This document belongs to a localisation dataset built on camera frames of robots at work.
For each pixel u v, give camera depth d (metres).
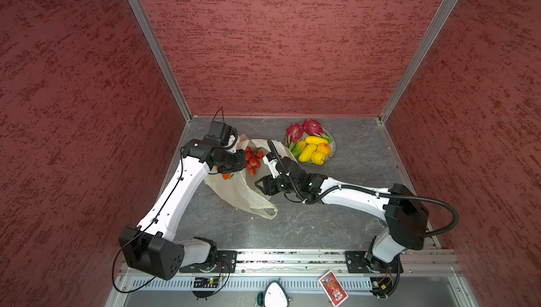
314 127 1.07
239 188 0.74
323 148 1.00
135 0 0.76
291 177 0.61
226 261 0.74
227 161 0.62
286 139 1.06
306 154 0.98
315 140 1.05
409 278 0.72
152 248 0.38
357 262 0.74
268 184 0.69
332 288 0.68
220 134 0.58
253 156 0.97
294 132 1.03
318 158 0.97
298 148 1.01
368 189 0.50
